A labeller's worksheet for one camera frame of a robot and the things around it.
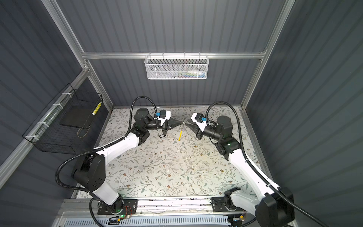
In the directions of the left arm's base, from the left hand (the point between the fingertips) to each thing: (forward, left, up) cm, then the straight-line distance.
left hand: (182, 121), depth 72 cm
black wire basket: (-5, +64, +1) cm, 64 cm away
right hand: (-2, -4, +1) cm, 4 cm away
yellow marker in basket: (+12, +50, -4) cm, 52 cm away
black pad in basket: (+8, +57, -2) cm, 58 cm away
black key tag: (+12, +14, -30) cm, 36 cm away
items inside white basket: (+38, -6, +4) cm, 38 cm away
